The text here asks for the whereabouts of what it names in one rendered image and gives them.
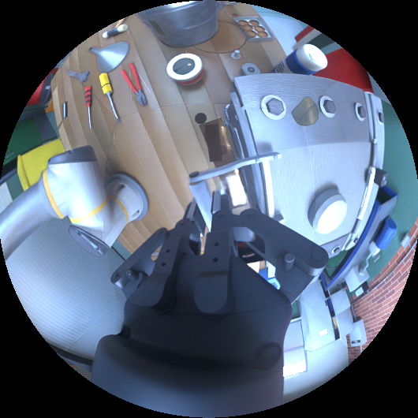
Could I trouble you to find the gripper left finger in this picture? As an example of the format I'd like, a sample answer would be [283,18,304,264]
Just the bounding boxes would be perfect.
[110,196,206,309]

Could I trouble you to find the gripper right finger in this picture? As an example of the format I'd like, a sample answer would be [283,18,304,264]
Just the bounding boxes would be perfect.
[194,190,330,315]

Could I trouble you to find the grey metal meter body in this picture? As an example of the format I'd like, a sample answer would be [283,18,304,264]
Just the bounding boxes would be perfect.
[224,73,387,262]

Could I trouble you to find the brass hexagonal stud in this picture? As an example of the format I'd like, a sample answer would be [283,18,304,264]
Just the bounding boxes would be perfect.
[291,96,320,126]

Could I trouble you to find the brown rectangular plate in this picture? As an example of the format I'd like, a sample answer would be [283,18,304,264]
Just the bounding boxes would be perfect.
[198,118,239,165]

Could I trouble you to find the white round knob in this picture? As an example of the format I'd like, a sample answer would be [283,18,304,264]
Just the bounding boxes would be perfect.
[308,187,349,235]

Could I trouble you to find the white stand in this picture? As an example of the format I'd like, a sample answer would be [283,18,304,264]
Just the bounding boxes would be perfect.
[293,287,357,354]

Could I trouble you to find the yellow box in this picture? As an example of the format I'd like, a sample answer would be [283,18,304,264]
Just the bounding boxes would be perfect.
[17,138,67,192]

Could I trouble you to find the red-black striped screwdriver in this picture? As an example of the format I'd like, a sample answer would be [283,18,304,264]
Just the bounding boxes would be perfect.
[84,84,95,130]

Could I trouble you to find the blue cylinder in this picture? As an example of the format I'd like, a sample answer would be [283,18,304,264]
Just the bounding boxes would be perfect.
[373,217,398,250]

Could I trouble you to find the white and red spool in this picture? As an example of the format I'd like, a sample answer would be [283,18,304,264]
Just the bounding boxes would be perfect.
[165,52,206,87]

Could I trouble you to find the grey metal funnel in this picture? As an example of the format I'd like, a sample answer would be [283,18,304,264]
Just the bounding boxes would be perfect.
[88,41,131,73]

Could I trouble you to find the blue and white can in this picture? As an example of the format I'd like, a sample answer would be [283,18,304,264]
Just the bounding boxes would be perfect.
[270,43,329,77]

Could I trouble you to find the grey metal bucket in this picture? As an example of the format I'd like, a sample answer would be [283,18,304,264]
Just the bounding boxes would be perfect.
[136,0,220,47]

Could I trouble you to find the red box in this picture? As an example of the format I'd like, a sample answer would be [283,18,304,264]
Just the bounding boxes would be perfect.
[294,25,374,95]

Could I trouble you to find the grey tray of brown discs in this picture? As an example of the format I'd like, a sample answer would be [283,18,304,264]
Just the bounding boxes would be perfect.
[232,16,276,43]

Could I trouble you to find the large white hexagonal ring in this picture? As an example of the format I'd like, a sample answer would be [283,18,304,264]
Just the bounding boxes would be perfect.
[260,94,287,121]

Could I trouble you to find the red-handled pliers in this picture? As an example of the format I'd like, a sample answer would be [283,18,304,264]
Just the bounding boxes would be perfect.
[120,62,149,107]

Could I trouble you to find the yellow-handled screwdriver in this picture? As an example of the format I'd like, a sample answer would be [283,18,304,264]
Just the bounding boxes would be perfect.
[98,72,121,125]

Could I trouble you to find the small white hexagonal ring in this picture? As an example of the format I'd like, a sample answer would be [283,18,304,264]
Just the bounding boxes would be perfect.
[319,95,338,118]

